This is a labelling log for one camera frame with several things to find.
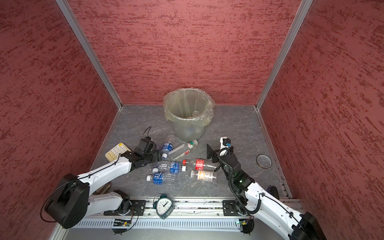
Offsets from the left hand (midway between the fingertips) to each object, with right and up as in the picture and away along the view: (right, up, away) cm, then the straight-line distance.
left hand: (156, 158), depth 89 cm
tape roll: (+67, -3, +3) cm, 67 cm away
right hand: (+34, +9, -9) cm, 36 cm away
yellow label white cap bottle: (+28, -8, -8) cm, 30 cm away
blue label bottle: (+6, +6, +1) cm, 9 cm away
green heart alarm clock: (+8, -19, -17) cm, 27 cm away
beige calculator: (-28, +1, +2) cm, 28 cm away
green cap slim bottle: (+20, +6, +6) cm, 22 cm away
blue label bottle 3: (+5, -9, -10) cm, 14 cm away
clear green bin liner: (+21, +33, +11) cm, 41 cm away
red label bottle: (+27, -2, -5) cm, 28 cm away
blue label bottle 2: (+7, -4, -6) cm, 10 cm away
